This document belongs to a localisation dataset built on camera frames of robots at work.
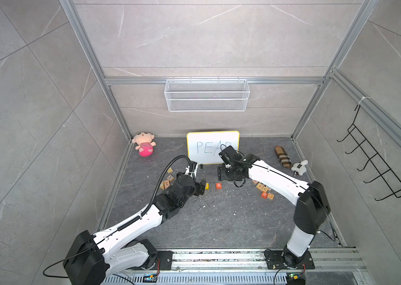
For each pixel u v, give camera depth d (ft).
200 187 2.26
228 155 2.21
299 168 3.30
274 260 2.40
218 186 3.13
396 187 1.99
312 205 1.50
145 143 3.55
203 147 3.22
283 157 3.52
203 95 3.30
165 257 2.40
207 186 3.12
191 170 2.12
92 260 1.26
